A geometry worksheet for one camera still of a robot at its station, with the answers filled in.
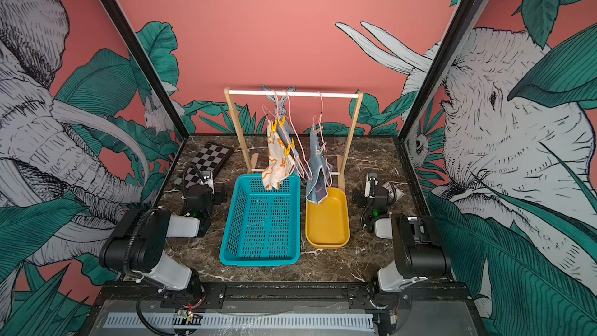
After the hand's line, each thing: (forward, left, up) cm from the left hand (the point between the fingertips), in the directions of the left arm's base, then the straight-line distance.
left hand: (211, 180), depth 94 cm
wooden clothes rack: (+12, -15, -2) cm, 19 cm away
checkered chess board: (+16, +5, -5) cm, 17 cm away
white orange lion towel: (+4, -29, +5) cm, 29 cm away
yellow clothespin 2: (0, -32, +17) cm, 37 cm away
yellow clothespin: (+12, -27, +18) cm, 35 cm away
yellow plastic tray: (-18, -47, -6) cm, 51 cm away
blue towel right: (-8, -43, +16) cm, 46 cm away
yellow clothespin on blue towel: (+14, -30, +18) cm, 38 cm away
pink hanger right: (+9, -45, +12) cm, 48 cm away
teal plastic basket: (-17, -22, -8) cm, 29 cm away
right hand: (-3, -65, -1) cm, 65 cm away
